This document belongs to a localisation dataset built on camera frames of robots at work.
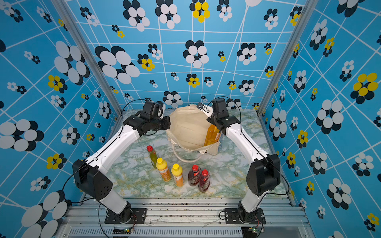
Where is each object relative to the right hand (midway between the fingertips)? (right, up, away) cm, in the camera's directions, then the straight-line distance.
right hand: (217, 107), depth 85 cm
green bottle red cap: (-38, -28, +1) cm, 47 cm away
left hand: (-25, -8, -4) cm, 27 cm away
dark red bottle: (-14, -35, -13) cm, 40 cm away
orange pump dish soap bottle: (-1, -17, +10) cm, 20 cm away
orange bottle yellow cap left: (-29, -30, -15) cm, 44 cm away
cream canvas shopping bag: (-19, -15, +20) cm, 31 cm away
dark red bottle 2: (-8, -39, -13) cm, 41 cm away
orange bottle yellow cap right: (-22, -31, -17) cm, 42 cm away
